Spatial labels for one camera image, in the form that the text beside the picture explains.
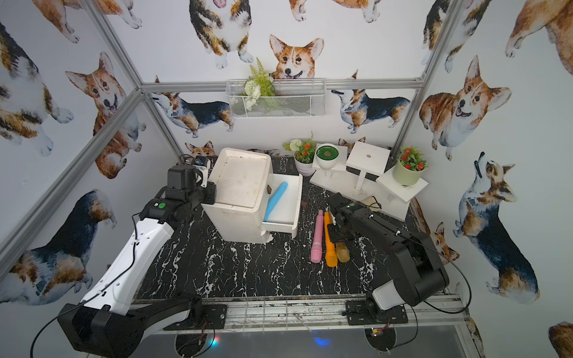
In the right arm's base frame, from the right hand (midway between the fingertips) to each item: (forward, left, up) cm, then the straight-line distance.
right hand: (336, 235), depth 87 cm
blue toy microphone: (+14, +24, +6) cm, 29 cm away
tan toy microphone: (-8, -1, +3) cm, 8 cm away
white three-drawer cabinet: (+10, +33, +19) cm, 40 cm away
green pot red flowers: (+18, -27, +19) cm, 38 cm away
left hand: (+10, +44, +23) cm, 50 cm away
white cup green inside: (+27, +3, +17) cm, 32 cm away
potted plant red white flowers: (+35, +12, +10) cm, 39 cm away
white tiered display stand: (+25, -13, +4) cm, 29 cm away
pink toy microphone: (-4, +8, -1) cm, 9 cm away
